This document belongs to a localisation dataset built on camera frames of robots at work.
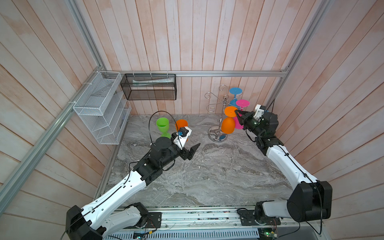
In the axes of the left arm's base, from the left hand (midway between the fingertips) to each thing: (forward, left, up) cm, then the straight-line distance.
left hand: (192, 141), depth 68 cm
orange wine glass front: (+24, +7, -15) cm, 29 cm away
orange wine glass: (+17, -21, -5) cm, 27 cm away
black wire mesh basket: (+48, +29, -3) cm, 56 cm away
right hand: (+17, -22, +4) cm, 28 cm away
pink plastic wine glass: (+24, -28, +3) cm, 37 cm away
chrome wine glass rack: (+27, -20, -28) cm, 44 cm away
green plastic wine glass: (+24, +19, -15) cm, 34 cm away
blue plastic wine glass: (+33, -26, +4) cm, 42 cm away
